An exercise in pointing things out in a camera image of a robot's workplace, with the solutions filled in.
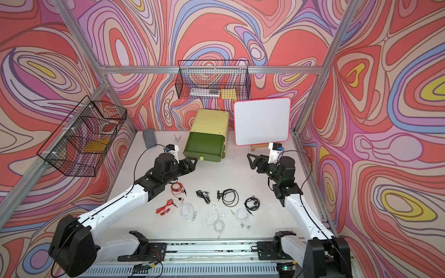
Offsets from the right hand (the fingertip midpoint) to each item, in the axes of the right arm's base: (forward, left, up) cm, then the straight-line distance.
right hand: (254, 159), depth 81 cm
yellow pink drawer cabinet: (+25, +21, +3) cm, 32 cm away
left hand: (0, +28, 0) cm, 28 cm away
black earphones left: (-8, +26, -19) cm, 33 cm away
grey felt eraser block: (+32, +64, -16) cm, 74 cm away
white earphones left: (-16, +34, -20) cm, 43 cm away
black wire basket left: (+2, +76, +12) cm, 77 cm away
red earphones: (-4, +40, -19) cm, 45 cm away
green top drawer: (+12, +22, -3) cm, 26 cm away
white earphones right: (-19, +7, -21) cm, 29 cm away
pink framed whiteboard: (+29, -9, -2) cm, 30 cm away
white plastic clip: (+31, +47, -17) cm, 59 cm away
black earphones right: (-13, +1, -20) cm, 24 cm away
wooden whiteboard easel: (+21, -4, -16) cm, 26 cm away
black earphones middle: (-9, +12, -20) cm, 25 cm away
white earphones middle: (-21, +20, -20) cm, 35 cm away
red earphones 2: (-15, +46, -20) cm, 52 cm away
